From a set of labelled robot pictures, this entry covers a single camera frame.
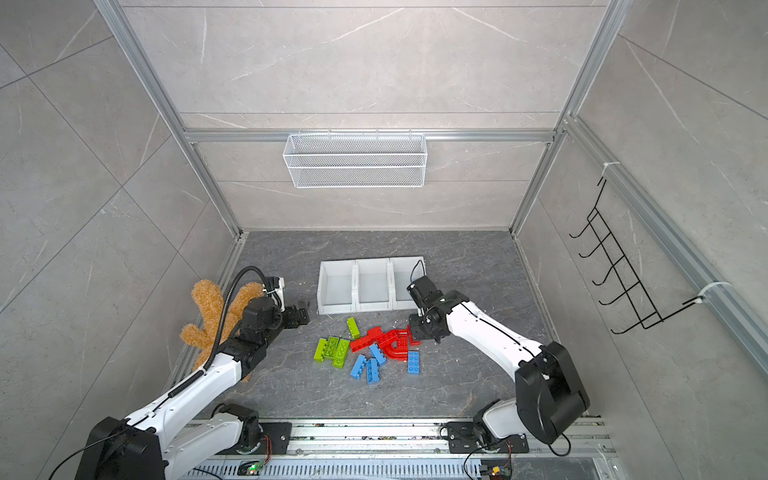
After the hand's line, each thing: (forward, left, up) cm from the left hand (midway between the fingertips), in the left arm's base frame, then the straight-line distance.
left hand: (297, 296), depth 85 cm
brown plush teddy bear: (0, +26, -1) cm, 26 cm away
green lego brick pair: (-12, -11, -12) cm, 20 cm away
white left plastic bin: (+11, -9, -13) cm, 19 cm away
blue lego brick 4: (-19, -22, -10) cm, 30 cm away
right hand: (-9, -36, -7) cm, 38 cm away
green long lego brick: (-5, -15, -11) cm, 19 cm away
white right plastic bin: (+18, -33, -14) cm, 40 cm away
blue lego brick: (-16, -34, -13) cm, 39 cm away
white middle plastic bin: (+10, -21, -13) cm, 26 cm away
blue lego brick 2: (-13, -23, -11) cm, 29 cm away
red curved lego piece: (-10, -28, -12) cm, 32 cm away
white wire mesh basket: (+44, -16, +17) cm, 50 cm away
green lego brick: (-13, -5, -11) cm, 18 cm away
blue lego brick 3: (-17, -17, -11) cm, 27 cm away
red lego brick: (-8, -22, -10) cm, 25 cm away
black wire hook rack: (-15, -82, +16) cm, 85 cm away
